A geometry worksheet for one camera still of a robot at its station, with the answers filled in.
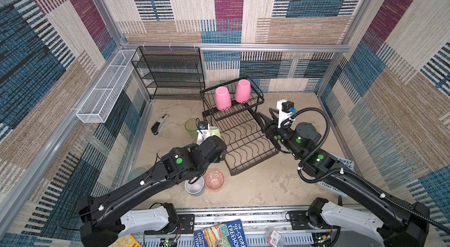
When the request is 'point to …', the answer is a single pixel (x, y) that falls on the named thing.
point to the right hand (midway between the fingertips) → (266, 113)
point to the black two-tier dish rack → (244, 142)
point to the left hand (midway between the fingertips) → (216, 146)
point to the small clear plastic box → (273, 238)
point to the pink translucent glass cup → (214, 180)
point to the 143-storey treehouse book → (345, 164)
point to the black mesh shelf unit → (171, 72)
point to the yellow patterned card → (126, 240)
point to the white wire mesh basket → (100, 103)
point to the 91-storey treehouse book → (228, 235)
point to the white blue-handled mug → (195, 188)
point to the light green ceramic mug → (215, 131)
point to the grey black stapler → (158, 126)
